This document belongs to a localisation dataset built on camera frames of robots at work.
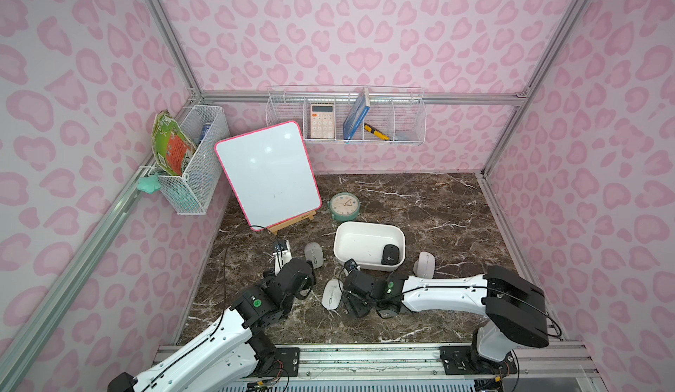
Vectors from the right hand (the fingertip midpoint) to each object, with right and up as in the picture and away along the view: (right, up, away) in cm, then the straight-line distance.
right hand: (353, 297), depth 83 cm
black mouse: (+13, +11, +9) cm, 20 cm away
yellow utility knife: (+9, +55, +15) cm, 58 cm away
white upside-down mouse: (-7, +1, 0) cm, 7 cm away
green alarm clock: (-3, +28, +23) cm, 36 cm away
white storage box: (+5, +15, +15) cm, 22 cm away
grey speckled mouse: (-14, +12, +10) cm, 21 cm away
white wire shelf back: (+18, +64, +19) cm, 69 cm away
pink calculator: (-11, +59, +12) cm, 61 cm away
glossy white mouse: (+24, +8, +6) cm, 26 cm away
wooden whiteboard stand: (-16, +25, +18) cm, 35 cm away
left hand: (-16, +12, -4) cm, 21 cm away
